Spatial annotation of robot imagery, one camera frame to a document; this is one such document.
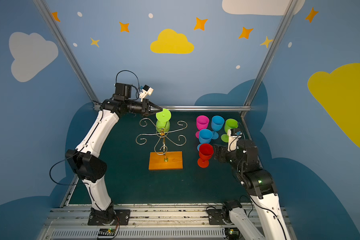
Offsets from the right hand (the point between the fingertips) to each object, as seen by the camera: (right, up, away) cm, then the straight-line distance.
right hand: (223, 143), depth 68 cm
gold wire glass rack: (-28, -1, -5) cm, 29 cm away
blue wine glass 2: (+4, +10, +28) cm, 30 cm away
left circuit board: (-57, -45, +5) cm, 73 cm away
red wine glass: (-5, -7, +21) cm, 22 cm away
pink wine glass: (-6, +10, +28) cm, 30 cm away
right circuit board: (+6, -46, +6) cm, 46 cm away
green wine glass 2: (+13, +10, +30) cm, 34 cm away
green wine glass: (-29, +9, +9) cm, 32 cm away
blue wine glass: (-4, +1, +26) cm, 26 cm away
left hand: (-30, +17, +6) cm, 35 cm away
